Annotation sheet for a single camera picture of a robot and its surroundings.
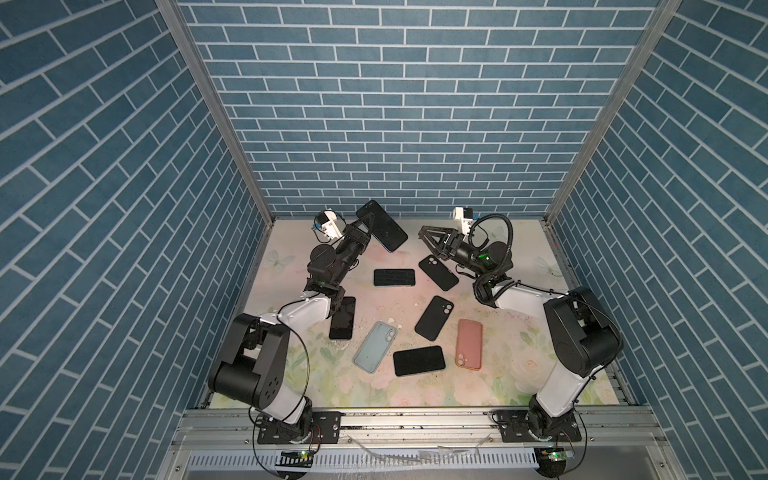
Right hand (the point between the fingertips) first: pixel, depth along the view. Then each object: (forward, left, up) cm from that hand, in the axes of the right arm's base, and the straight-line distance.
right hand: (419, 233), depth 74 cm
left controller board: (-46, +27, -34) cm, 63 cm away
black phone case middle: (-6, -6, -32) cm, 33 cm away
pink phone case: (-16, -17, -33) cm, 40 cm away
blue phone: (+2, +8, -2) cm, 9 cm away
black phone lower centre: (-20, -2, -31) cm, 37 cm away
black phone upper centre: (+10, +8, -35) cm, 37 cm away
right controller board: (-41, -35, -35) cm, 64 cm away
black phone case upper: (+12, -9, -35) cm, 38 cm away
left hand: (+4, +11, +2) cm, 12 cm away
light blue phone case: (-17, +12, -33) cm, 39 cm away
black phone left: (-11, +22, -31) cm, 39 cm away
